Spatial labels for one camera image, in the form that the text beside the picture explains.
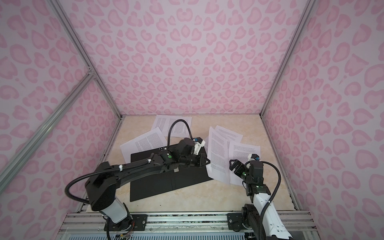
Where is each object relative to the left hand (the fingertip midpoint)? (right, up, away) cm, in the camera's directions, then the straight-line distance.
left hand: (212, 160), depth 76 cm
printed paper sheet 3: (+21, 0, +24) cm, 32 cm away
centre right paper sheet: (+15, +11, +33) cm, 38 cm away
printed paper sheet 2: (+4, -6, +7) cm, 10 cm away
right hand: (+14, -4, +9) cm, 17 cm away
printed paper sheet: (-39, +8, +31) cm, 50 cm away
